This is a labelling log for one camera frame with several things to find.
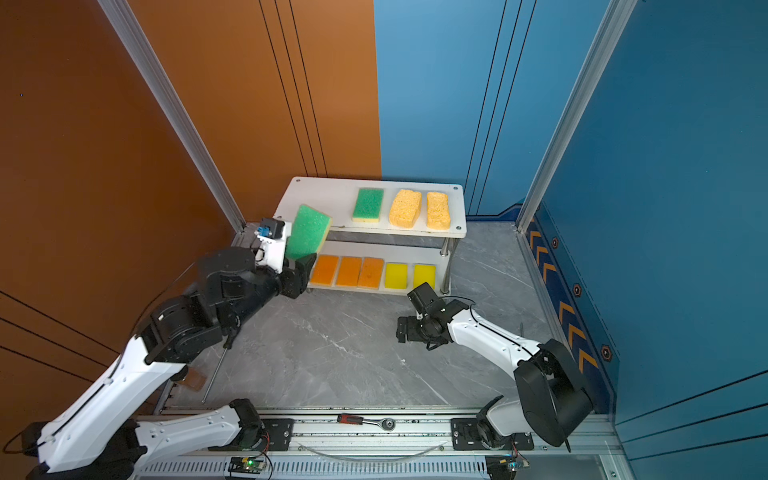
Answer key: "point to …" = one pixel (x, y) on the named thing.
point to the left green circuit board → (246, 465)
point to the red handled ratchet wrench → (387, 424)
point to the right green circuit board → (502, 467)
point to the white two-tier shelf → (383, 235)
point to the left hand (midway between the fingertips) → (303, 249)
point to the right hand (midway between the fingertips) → (408, 335)
